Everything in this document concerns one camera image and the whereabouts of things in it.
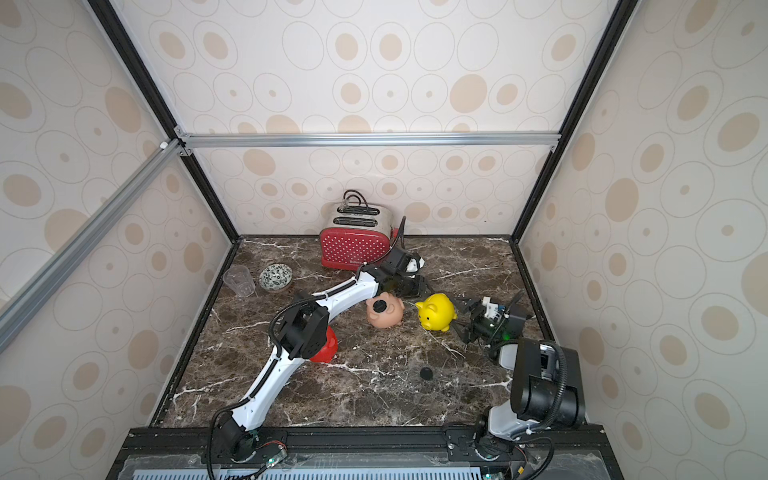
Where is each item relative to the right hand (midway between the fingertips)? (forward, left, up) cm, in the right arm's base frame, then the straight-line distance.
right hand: (462, 310), depth 88 cm
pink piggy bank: (-1, +23, 0) cm, 23 cm away
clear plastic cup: (+12, +75, -4) cm, 76 cm away
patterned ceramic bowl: (+15, +63, -6) cm, 66 cm away
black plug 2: (-16, +10, -9) cm, 21 cm away
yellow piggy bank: (-1, +8, +1) cm, 8 cm away
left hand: (+7, +6, -1) cm, 9 cm away
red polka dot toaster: (+23, +33, +9) cm, 41 cm away
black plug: (+1, +25, 0) cm, 25 cm away
